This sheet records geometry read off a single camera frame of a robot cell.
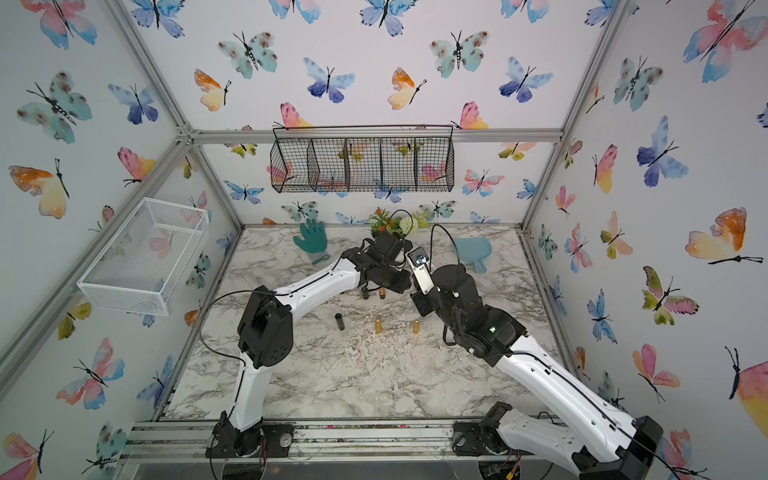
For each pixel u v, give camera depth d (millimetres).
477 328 499
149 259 884
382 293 988
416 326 897
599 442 385
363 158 979
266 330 523
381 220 1007
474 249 1173
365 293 1003
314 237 1181
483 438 645
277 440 733
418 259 571
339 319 889
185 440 756
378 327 903
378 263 696
